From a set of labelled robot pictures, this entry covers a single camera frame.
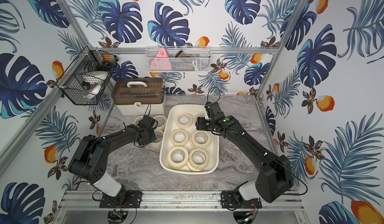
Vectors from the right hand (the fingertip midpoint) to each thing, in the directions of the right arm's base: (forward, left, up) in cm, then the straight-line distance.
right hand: (201, 123), depth 83 cm
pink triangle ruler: (+31, +24, +18) cm, 43 cm away
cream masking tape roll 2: (-6, +26, -14) cm, 30 cm away
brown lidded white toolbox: (+17, +38, +4) cm, 42 cm away
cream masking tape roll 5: (-1, 0, -17) cm, 17 cm away
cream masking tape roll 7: (-14, +2, -18) cm, 22 cm away
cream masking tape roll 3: (+14, +12, -17) cm, 24 cm away
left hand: (-1, +31, -14) cm, 34 cm away
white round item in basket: (+15, +59, +17) cm, 63 cm away
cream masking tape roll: (+13, +43, -15) cm, 47 cm away
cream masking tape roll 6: (-13, +14, -17) cm, 25 cm away
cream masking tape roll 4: (0, +14, -16) cm, 21 cm away
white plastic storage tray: (+15, +20, -9) cm, 26 cm away
